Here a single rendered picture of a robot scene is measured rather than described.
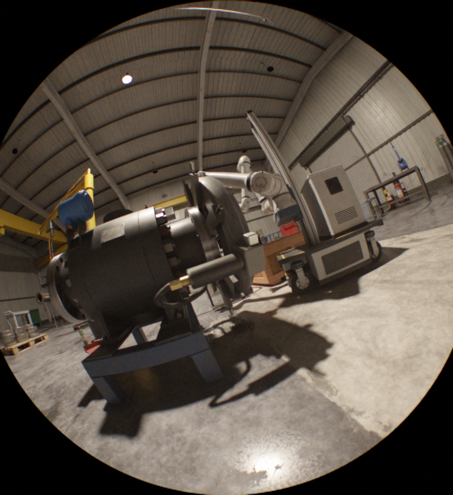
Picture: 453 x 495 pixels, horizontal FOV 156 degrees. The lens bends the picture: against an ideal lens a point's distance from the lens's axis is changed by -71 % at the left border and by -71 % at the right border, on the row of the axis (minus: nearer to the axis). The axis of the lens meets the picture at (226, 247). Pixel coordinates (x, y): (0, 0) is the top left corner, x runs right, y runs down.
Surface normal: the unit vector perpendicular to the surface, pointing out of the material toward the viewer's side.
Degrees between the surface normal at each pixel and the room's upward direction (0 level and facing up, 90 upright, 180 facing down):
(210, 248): 108
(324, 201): 90
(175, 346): 90
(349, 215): 90
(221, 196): 73
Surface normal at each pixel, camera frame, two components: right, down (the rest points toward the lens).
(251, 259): 0.37, 0.21
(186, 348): 0.26, -0.16
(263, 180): -0.50, 0.16
